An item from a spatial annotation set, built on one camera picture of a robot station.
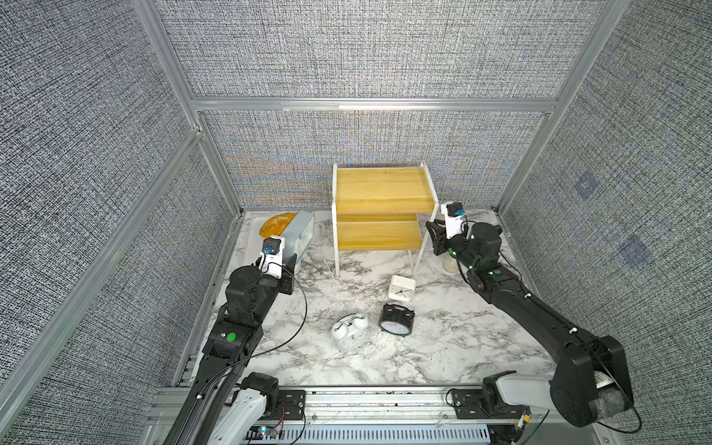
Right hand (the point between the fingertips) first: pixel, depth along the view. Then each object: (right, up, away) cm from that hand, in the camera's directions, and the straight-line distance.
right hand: (434, 213), depth 79 cm
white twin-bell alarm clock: (-24, -33, -3) cm, 41 cm away
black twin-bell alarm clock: (-11, -31, +1) cm, 32 cm away
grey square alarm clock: (-37, -7, -6) cm, 38 cm away
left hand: (-39, -10, -9) cm, 41 cm away
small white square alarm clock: (-7, -24, +11) cm, 27 cm away
